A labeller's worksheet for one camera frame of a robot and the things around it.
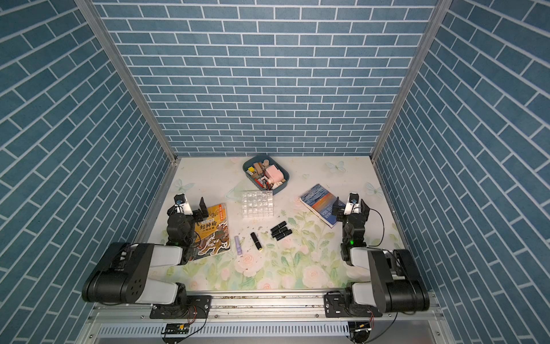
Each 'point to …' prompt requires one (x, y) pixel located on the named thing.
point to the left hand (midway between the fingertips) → (197, 199)
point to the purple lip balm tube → (238, 245)
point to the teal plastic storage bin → (255, 167)
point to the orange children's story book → (211, 234)
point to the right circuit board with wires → (359, 331)
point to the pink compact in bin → (273, 174)
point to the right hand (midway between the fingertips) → (352, 201)
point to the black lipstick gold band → (256, 241)
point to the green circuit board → (177, 328)
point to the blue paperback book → (320, 202)
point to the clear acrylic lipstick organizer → (257, 204)
